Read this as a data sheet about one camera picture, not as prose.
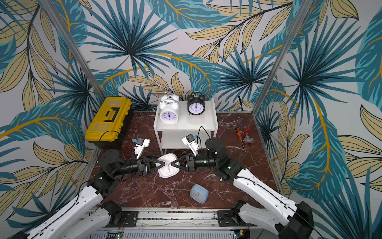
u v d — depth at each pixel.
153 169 0.56
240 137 1.03
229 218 0.75
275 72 0.93
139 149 0.59
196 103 0.69
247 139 1.01
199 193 0.76
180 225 0.73
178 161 0.61
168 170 0.61
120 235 0.71
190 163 0.56
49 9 0.68
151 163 0.57
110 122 0.90
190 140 0.60
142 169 0.55
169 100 0.66
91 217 0.57
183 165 0.63
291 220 0.39
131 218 0.74
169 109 0.65
